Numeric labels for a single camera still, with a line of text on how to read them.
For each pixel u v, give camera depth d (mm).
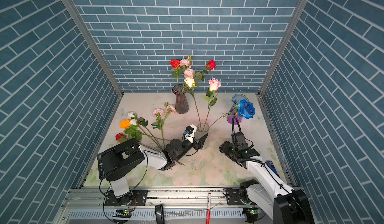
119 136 912
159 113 1031
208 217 680
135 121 1003
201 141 737
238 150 655
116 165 467
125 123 988
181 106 1058
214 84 629
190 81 680
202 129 818
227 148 770
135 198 722
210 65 841
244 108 550
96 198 753
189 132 688
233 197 736
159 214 666
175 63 937
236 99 917
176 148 637
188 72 866
